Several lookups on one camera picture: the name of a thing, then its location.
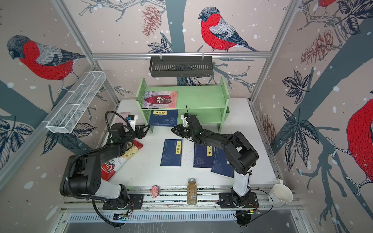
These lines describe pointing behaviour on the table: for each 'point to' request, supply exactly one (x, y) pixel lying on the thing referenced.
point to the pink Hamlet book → (160, 99)
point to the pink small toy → (154, 191)
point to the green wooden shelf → (211, 103)
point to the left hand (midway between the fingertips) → (146, 125)
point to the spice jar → (192, 191)
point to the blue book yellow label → (163, 118)
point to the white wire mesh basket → (70, 112)
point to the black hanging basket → (180, 66)
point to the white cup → (281, 194)
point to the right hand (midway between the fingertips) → (171, 131)
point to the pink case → (125, 114)
